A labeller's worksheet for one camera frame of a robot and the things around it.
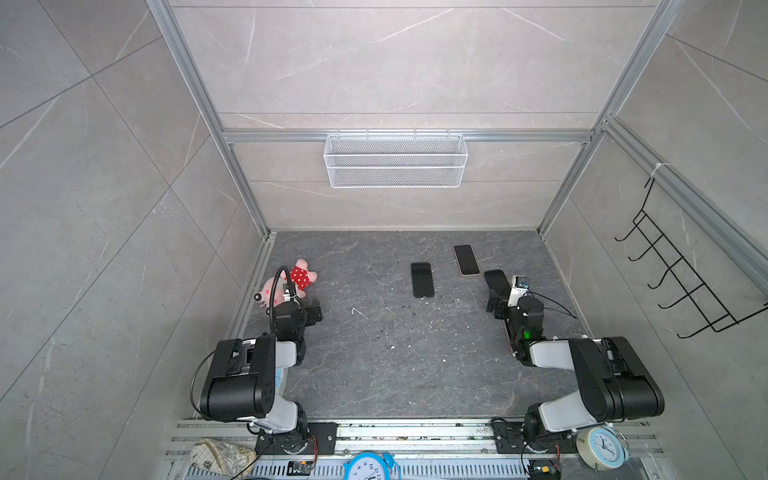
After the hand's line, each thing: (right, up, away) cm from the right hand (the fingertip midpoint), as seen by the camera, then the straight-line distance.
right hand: (510, 291), depth 93 cm
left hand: (-67, -2, +1) cm, 67 cm away
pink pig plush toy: (-70, +5, +7) cm, 70 cm away
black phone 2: (0, +2, +11) cm, 11 cm away
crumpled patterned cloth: (-77, -36, -24) cm, 89 cm away
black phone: (-27, +3, +11) cm, 29 cm away
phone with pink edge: (-9, +10, +18) cm, 22 cm away
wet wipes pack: (-68, -24, -12) cm, 73 cm away
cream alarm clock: (+12, -34, -24) cm, 43 cm away
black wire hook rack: (+28, +9, -26) cm, 39 cm away
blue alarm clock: (-42, -38, -25) cm, 62 cm away
